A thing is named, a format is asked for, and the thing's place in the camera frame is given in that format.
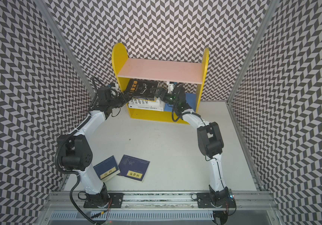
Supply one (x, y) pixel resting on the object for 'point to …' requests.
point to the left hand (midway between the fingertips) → (132, 95)
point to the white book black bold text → (135, 101)
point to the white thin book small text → (158, 107)
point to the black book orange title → (140, 89)
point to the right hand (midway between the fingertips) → (153, 92)
